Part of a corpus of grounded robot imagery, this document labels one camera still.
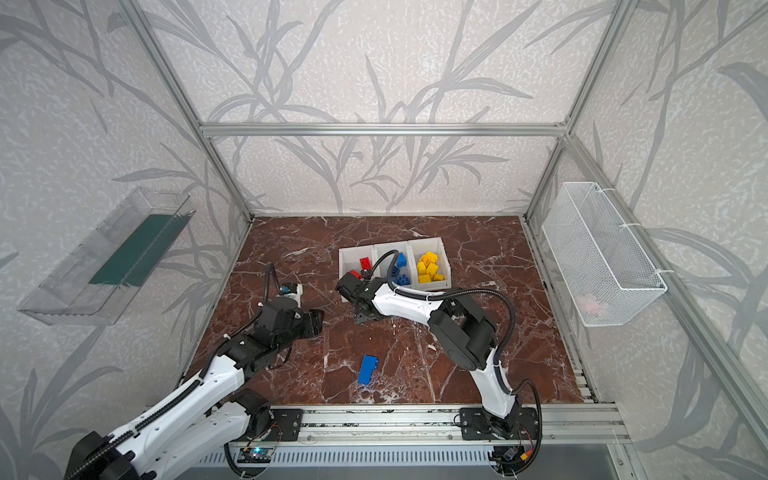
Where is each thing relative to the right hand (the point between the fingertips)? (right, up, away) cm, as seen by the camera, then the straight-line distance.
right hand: (371, 301), depth 93 cm
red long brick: (-3, +11, +11) cm, 16 cm away
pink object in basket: (+56, +3, -20) cm, 60 cm away
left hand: (-13, +1, -10) cm, 16 cm away
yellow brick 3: (+16, +10, +6) cm, 20 cm away
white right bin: (+15, +16, +9) cm, 24 cm away
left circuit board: (-26, -32, -22) cm, 47 cm away
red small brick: (-7, +7, +11) cm, 15 cm away
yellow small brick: (+22, +7, +8) cm, 24 cm away
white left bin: (-9, +13, +11) cm, 19 cm away
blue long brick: (0, -15, -10) cm, 19 cm away
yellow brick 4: (+17, +7, +6) cm, 19 cm away
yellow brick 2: (+20, +9, +8) cm, 24 cm away
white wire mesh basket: (+52, +13, -32) cm, 63 cm away
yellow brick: (+19, +13, +10) cm, 25 cm away
